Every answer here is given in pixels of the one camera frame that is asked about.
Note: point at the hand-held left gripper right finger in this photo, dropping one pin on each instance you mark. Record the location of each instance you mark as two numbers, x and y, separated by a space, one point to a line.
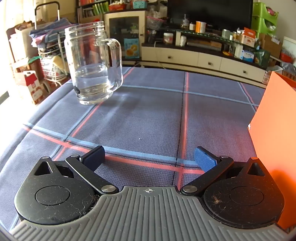
204 160

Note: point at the green plastic bins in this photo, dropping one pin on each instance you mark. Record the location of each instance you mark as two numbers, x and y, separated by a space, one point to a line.
263 20

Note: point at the green foil bag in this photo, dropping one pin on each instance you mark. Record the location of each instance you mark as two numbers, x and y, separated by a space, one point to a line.
262 58

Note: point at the blue and white carton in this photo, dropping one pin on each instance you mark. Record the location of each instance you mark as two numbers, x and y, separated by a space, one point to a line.
248 56

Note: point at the black television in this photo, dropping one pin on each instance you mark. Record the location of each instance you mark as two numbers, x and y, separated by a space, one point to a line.
208 11

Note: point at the orange canister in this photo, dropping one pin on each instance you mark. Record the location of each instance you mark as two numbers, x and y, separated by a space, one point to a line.
200 27

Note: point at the plaid blue tablecloth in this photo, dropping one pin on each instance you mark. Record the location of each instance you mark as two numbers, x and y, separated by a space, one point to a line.
148 115

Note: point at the white TV stand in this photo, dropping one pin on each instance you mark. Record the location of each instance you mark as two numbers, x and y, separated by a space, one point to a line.
185 58

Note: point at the red planter box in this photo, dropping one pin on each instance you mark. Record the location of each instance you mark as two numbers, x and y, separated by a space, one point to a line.
117 7

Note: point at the dark bookshelf with books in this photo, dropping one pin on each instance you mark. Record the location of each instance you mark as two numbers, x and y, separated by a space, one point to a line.
92 9

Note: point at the orange cardboard box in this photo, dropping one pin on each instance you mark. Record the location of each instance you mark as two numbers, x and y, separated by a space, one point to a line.
277 127

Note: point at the red and white carton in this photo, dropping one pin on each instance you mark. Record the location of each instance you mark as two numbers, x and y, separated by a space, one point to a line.
249 37

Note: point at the red house print carton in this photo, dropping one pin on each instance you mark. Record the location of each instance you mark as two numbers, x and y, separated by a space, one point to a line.
32 85

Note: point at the white glass-door cabinet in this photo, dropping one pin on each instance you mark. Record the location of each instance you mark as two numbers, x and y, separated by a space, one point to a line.
124 27

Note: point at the pink plastic basket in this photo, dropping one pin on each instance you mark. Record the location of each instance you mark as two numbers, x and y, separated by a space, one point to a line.
155 23

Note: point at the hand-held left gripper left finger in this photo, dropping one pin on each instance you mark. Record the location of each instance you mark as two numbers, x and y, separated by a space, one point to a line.
93 157

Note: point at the blue snack bag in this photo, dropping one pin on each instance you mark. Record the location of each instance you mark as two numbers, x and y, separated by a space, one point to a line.
131 48

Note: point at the open brown cardboard box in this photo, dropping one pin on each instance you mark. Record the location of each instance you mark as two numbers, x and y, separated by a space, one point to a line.
271 46

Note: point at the blue plastic basket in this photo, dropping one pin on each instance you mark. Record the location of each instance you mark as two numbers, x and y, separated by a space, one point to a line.
140 4

